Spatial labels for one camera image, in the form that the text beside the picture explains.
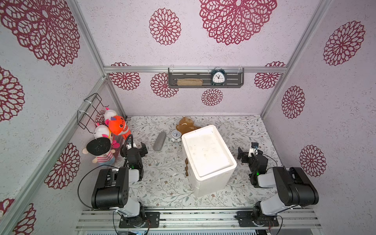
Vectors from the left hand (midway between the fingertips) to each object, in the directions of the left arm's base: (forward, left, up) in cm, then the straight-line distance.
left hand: (135, 145), depth 93 cm
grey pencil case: (+8, -14, -7) cm, 18 cm away
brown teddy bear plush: (+17, -32, -1) cm, 37 cm away
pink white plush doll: (+3, +16, +11) cm, 20 cm away
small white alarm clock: (+11, -26, -5) cm, 28 cm away
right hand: (-1, -71, 0) cm, 71 cm away
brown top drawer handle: (-17, -33, +12) cm, 39 cm away
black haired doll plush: (-9, +12, +14) cm, 20 cm away
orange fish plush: (+7, +9, +10) cm, 15 cm away
